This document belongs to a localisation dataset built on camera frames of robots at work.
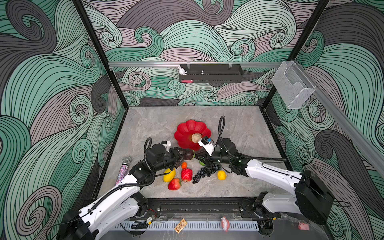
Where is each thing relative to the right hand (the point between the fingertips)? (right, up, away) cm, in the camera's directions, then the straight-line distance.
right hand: (195, 155), depth 76 cm
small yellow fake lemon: (+15, -12, +5) cm, 20 cm away
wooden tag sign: (-7, -31, -8) cm, 33 cm away
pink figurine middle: (+13, -27, -11) cm, 32 cm away
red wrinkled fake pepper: (-5, -11, +3) cm, 13 cm away
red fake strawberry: (-11, -16, +2) cm, 19 cm away
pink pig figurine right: (+49, -30, -9) cm, 59 cm away
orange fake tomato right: (-6, -8, +9) cm, 14 cm away
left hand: (-3, +2, -4) cm, 6 cm away
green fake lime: (+3, -3, -4) cm, 6 cm away
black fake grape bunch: (+6, -10, +5) cm, 13 cm away
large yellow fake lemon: (-15, -13, +3) cm, 20 cm away
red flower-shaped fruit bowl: (-7, +10, +27) cm, 30 cm away
